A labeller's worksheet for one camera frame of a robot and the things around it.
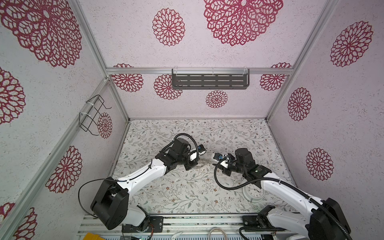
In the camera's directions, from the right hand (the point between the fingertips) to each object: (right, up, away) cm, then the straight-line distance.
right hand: (215, 157), depth 80 cm
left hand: (-10, -2, +2) cm, 11 cm away
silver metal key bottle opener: (-6, -2, +3) cm, 7 cm away
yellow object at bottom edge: (-61, -34, -11) cm, 71 cm away
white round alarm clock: (+20, -19, -1) cm, 28 cm away
